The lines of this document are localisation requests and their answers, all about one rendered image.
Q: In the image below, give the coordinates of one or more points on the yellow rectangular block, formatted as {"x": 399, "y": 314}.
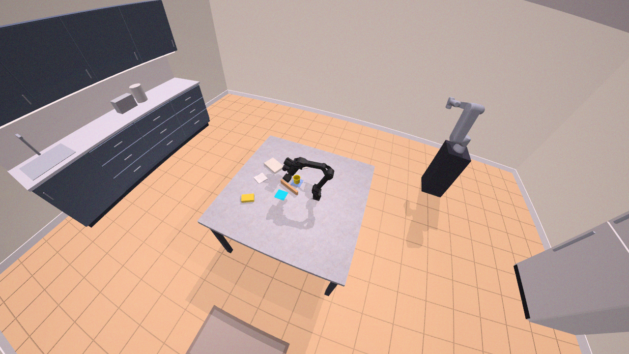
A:
{"x": 246, "y": 198}

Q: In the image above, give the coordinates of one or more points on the white flat square tile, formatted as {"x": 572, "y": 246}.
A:
{"x": 260, "y": 178}

